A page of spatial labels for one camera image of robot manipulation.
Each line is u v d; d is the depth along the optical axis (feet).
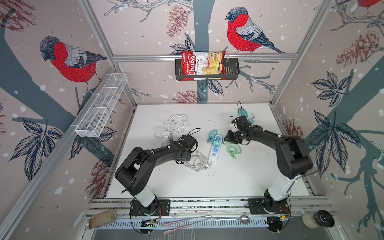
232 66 3.14
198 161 2.94
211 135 3.25
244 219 2.25
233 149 3.06
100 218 2.20
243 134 2.36
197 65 2.88
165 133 3.07
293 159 1.60
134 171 1.49
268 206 2.18
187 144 2.39
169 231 2.18
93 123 2.32
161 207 2.40
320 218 2.01
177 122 3.51
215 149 3.03
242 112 3.74
